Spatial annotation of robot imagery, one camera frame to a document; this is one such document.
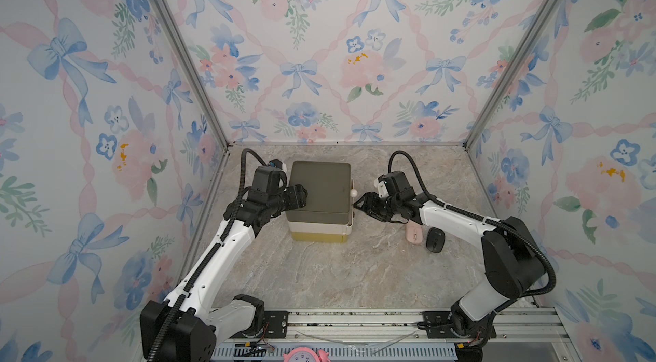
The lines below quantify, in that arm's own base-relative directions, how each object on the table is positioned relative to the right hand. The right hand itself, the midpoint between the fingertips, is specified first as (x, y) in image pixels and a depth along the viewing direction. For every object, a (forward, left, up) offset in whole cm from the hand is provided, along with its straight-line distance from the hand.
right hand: (360, 206), depth 88 cm
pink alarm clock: (-41, +16, -7) cm, 45 cm away
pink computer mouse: (-5, -19, -8) cm, 21 cm away
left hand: (-2, +19, +11) cm, 22 cm away
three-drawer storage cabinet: (-4, +11, +5) cm, 13 cm away
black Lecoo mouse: (-8, -26, -8) cm, 28 cm away
